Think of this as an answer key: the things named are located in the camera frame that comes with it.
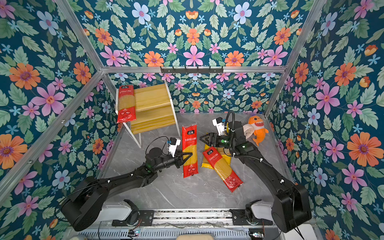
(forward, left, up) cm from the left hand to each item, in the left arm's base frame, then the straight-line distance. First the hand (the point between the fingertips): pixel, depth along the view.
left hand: (192, 151), depth 75 cm
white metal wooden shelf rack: (+26, +39, +14) cm, 49 cm away
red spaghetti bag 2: (+3, +1, +3) cm, 4 cm away
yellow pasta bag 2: (+3, -20, -18) cm, 27 cm away
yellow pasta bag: (+2, -7, -19) cm, 20 cm away
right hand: (+5, -6, +5) cm, 9 cm away
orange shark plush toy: (+26, -46, -14) cm, 55 cm away
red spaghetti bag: (+16, +31, +14) cm, 38 cm away
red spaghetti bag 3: (-10, -21, -19) cm, 30 cm away
